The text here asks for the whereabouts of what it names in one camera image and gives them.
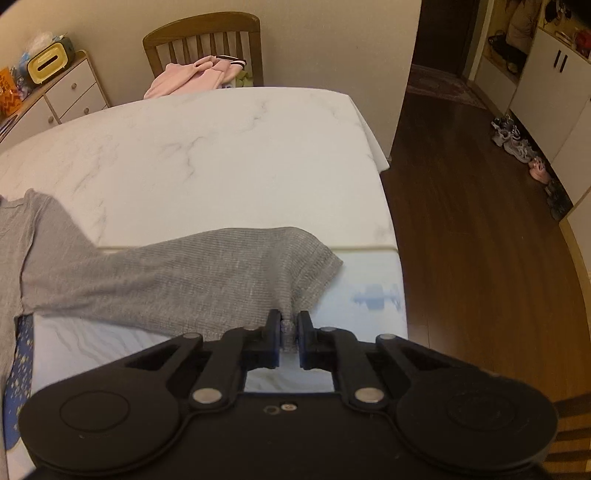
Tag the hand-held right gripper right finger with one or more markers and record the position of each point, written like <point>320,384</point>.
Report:
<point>304,344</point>

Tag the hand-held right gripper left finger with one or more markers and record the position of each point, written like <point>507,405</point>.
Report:
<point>274,344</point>

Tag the grey knit shirt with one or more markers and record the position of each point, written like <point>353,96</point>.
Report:
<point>184,277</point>

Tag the white marble print tablecloth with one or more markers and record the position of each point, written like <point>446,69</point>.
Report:
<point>207,152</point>

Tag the blue patterned cloth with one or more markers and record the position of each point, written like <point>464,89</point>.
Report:
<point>18,378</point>

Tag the yellow-green cloth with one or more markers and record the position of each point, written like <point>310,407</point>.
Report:
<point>244,79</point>

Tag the pink garment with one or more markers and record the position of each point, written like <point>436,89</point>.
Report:
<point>184,76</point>

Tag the patterned red rug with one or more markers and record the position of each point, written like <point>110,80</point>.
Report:
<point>443,87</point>

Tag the pink shoe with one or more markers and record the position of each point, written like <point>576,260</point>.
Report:
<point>539,170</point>

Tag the grey sneakers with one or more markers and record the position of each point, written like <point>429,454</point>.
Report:
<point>512,138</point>

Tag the dark shoes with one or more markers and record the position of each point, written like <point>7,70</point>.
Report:
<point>559,201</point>

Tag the white drawer sideboard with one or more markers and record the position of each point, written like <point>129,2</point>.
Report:
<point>69,97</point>

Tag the wooden slat-back chair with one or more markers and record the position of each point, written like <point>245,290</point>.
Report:
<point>203,25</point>

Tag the yellow tissue box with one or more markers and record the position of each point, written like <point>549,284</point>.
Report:
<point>48,62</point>

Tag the orange snack bag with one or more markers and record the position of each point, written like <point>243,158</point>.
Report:
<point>9,92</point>

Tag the blue snack packet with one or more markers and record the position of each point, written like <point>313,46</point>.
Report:
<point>22,76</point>

